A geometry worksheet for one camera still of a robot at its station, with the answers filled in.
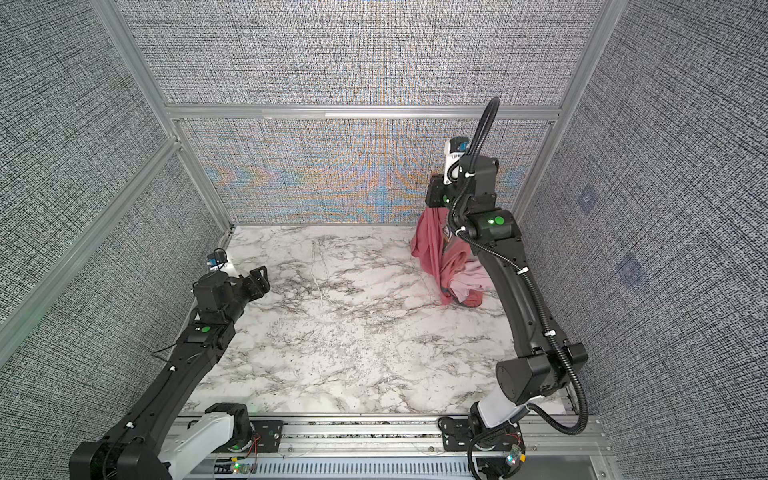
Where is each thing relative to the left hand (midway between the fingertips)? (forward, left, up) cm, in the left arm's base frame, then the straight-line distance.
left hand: (256, 270), depth 81 cm
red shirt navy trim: (+3, -55, +1) cm, 55 cm away
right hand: (+9, -47, +23) cm, 53 cm away
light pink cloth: (-2, -60, -4) cm, 60 cm away
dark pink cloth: (+5, -47, +4) cm, 48 cm away
